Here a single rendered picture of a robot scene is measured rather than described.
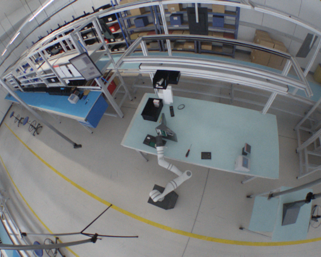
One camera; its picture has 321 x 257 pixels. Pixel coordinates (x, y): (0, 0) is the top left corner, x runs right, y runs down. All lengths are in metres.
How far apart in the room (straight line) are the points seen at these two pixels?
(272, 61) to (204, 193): 3.80
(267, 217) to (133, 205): 2.27
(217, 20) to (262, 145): 3.55
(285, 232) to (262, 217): 0.79
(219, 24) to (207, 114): 3.18
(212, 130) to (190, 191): 1.20
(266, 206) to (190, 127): 1.75
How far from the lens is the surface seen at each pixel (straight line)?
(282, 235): 1.85
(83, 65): 2.16
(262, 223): 2.56
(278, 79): 1.19
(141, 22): 5.09
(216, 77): 1.63
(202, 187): 2.57
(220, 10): 4.39
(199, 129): 1.77
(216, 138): 1.74
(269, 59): 4.51
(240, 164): 1.53
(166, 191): 1.43
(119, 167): 2.94
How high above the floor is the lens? 2.54
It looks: 58 degrees down
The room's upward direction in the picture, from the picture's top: 20 degrees counter-clockwise
